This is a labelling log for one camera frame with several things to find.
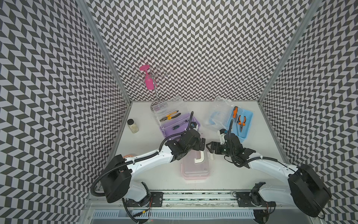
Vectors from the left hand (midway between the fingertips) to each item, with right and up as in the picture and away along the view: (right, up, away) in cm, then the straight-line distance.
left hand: (197, 140), depth 81 cm
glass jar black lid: (-43, +7, +12) cm, 45 cm away
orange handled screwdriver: (+29, +16, +18) cm, 38 cm away
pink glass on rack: (-34, +39, +21) cm, 55 cm away
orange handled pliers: (+36, +8, +21) cm, 42 cm away
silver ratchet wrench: (-13, +6, +20) cm, 25 cm away
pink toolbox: (-1, -12, -8) cm, 14 cm away
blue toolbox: (+20, +18, +19) cm, 33 cm away
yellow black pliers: (-19, +13, +16) cm, 28 cm away
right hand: (+8, -6, +4) cm, 11 cm away
